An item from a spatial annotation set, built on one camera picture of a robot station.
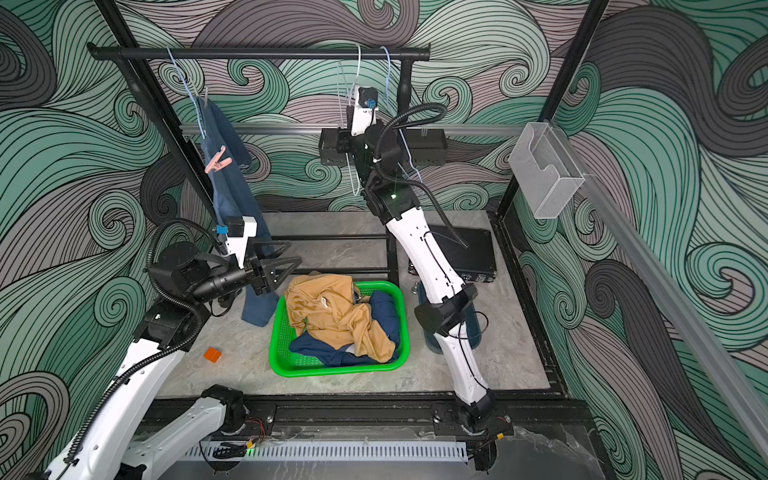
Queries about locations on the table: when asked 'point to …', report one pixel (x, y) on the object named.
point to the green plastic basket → (284, 362)
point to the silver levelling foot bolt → (414, 289)
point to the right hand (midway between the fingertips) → (345, 108)
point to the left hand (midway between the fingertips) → (293, 249)
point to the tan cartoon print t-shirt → (326, 306)
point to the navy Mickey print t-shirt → (385, 309)
